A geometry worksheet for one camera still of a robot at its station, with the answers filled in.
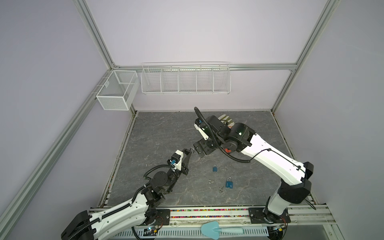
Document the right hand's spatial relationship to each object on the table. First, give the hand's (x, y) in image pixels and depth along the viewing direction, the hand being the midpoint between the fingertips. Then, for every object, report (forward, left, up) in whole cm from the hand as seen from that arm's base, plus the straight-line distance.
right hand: (203, 143), depth 69 cm
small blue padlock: (-1, -7, -28) cm, 29 cm away
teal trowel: (-30, -4, -27) cm, 41 cm away
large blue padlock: (-9, -15, -28) cm, 33 cm away
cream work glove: (+40, -19, -28) cm, 52 cm away
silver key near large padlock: (-12, -10, -28) cm, 33 cm away
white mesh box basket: (+45, +57, -3) cm, 73 cm away
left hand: (-2, +7, -5) cm, 9 cm away
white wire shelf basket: (+53, +14, +1) cm, 55 cm away
